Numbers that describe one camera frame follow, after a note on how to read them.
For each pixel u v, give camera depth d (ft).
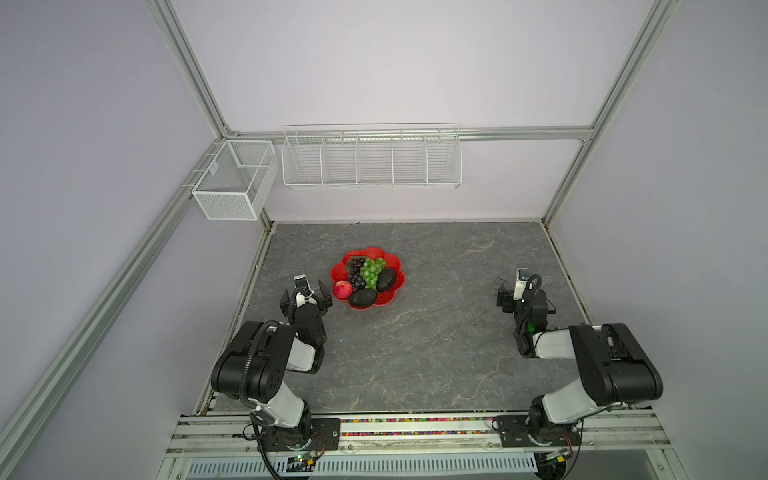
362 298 3.00
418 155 3.44
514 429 2.43
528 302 2.36
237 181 3.29
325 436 2.40
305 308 2.37
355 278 3.25
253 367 1.45
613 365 1.52
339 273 3.35
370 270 3.16
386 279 3.24
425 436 2.47
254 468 2.32
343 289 3.04
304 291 2.48
